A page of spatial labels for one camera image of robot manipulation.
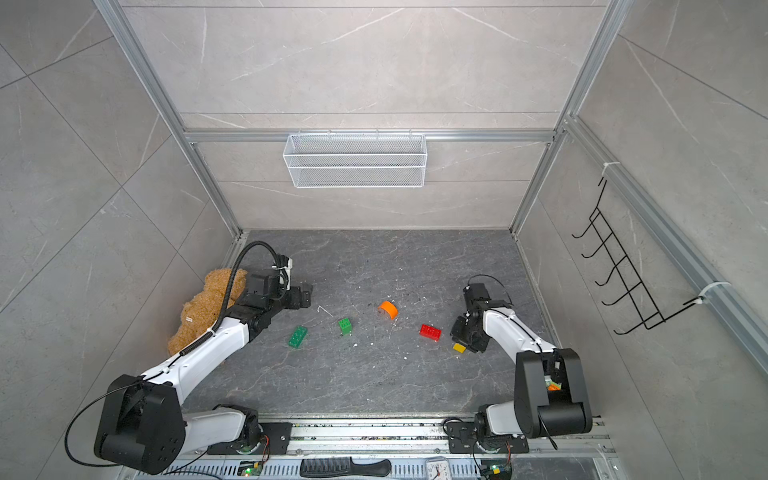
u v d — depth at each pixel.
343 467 0.70
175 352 0.86
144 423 0.40
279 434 0.73
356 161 1.01
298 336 0.90
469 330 0.70
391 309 0.95
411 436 0.75
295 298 0.77
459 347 0.82
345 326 0.90
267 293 0.66
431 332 0.90
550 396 0.43
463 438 0.73
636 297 0.64
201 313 0.86
